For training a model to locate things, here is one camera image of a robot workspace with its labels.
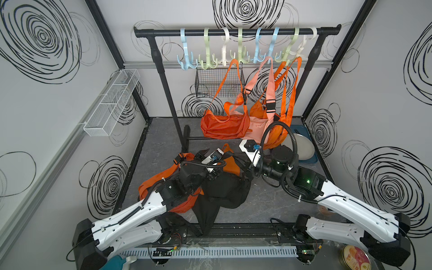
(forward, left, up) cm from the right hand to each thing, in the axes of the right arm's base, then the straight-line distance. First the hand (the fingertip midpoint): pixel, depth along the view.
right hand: (235, 155), depth 61 cm
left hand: (+5, +8, -8) cm, 13 cm away
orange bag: (-2, +2, -3) cm, 4 cm away
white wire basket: (+15, +58, +1) cm, 60 cm away
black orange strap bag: (-11, +12, -33) cm, 36 cm away
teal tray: (+44, -49, -36) cm, 75 cm away
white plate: (+30, -49, -38) cm, 69 cm away
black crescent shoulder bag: (-4, +1, -23) cm, 23 cm away
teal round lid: (-32, +43, -24) cm, 59 cm away
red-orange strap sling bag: (+13, +28, -26) cm, 40 cm away
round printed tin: (-27, -49, -30) cm, 63 cm away
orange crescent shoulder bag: (+33, -14, -8) cm, 37 cm away
